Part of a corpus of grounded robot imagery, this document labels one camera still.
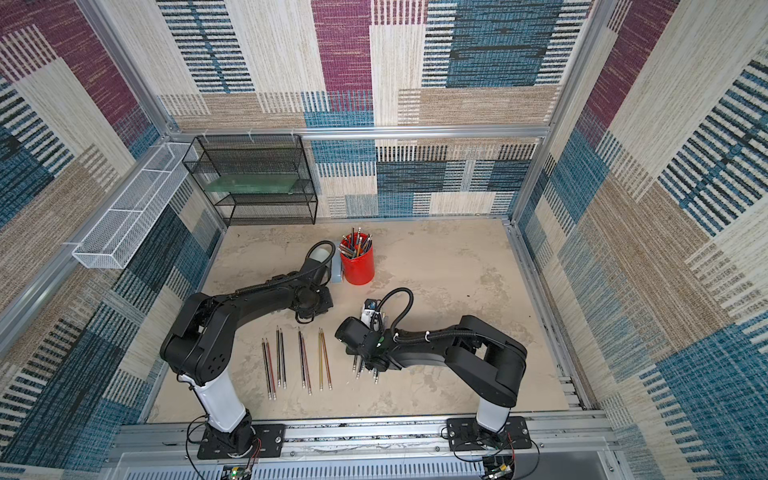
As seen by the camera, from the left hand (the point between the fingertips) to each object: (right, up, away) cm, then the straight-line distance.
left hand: (331, 306), depth 96 cm
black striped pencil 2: (-13, -14, -10) cm, 22 cm away
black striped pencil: (-15, -17, -13) cm, 26 cm away
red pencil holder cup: (+9, +15, -3) cm, 18 cm away
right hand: (+10, -8, -7) cm, 15 cm away
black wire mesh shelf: (-25, +50, +5) cm, 56 cm away
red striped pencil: (-15, -16, -12) cm, 25 cm away
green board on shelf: (-24, +39, -2) cm, 45 cm away
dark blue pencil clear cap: (+9, -14, -11) cm, 20 cm away
